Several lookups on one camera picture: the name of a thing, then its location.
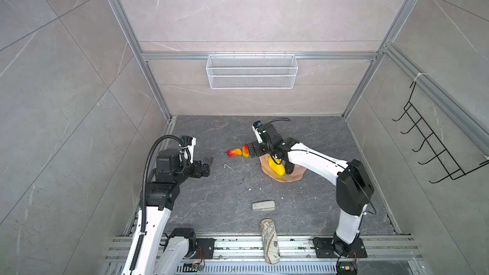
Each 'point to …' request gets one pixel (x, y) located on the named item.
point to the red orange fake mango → (234, 152)
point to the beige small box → (263, 205)
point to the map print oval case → (272, 246)
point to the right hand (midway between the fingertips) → (256, 142)
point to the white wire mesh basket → (252, 71)
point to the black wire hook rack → (452, 169)
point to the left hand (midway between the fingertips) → (199, 153)
